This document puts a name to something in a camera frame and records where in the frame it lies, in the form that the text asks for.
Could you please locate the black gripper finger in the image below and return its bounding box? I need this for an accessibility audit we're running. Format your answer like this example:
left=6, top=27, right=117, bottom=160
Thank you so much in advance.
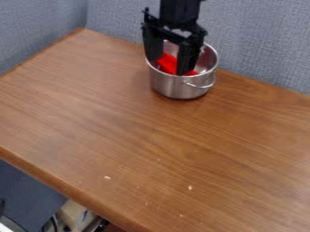
left=143, top=27, right=163, bottom=61
left=175, top=41, right=203, bottom=76

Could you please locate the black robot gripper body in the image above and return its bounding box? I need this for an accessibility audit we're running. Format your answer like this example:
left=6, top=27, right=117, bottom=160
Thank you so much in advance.
left=141, top=0, right=207, bottom=45

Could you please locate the red object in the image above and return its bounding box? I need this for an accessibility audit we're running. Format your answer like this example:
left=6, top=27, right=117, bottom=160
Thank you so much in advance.
left=155, top=52, right=200, bottom=77

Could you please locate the silver metal pot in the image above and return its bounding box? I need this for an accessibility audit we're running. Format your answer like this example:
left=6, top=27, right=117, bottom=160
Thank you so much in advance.
left=145, top=43, right=219, bottom=100

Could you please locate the beige box under table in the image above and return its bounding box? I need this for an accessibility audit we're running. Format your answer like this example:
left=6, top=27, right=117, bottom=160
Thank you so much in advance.
left=41, top=198, right=109, bottom=232

